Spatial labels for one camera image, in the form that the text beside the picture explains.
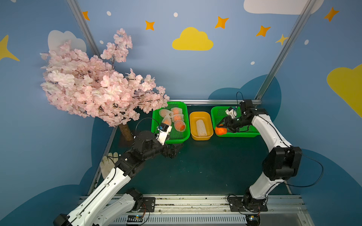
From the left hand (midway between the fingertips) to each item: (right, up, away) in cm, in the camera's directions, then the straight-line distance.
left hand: (176, 138), depth 69 cm
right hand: (+28, +5, +16) cm, 32 cm away
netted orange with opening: (+2, +5, +30) cm, 30 cm away
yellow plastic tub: (+13, +12, +43) cm, 46 cm away
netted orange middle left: (-8, +9, +34) cm, 36 cm away
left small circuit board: (-22, -43, +4) cm, 49 cm away
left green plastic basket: (-2, -3, +31) cm, 32 cm away
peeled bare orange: (+25, +2, +11) cm, 27 cm away
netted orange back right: (-1, +17, +41) cm, 45 cm away
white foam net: (+18, +1, +34) cm, 38 cm away
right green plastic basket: (+33, +15, +45) cm, 58 cm away
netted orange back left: (-11, +15, +38) cm, 43 cm away
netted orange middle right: (0, +11, +37) cm, 39 cm away
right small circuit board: (+41, -44, +4) cm, 60 cm away
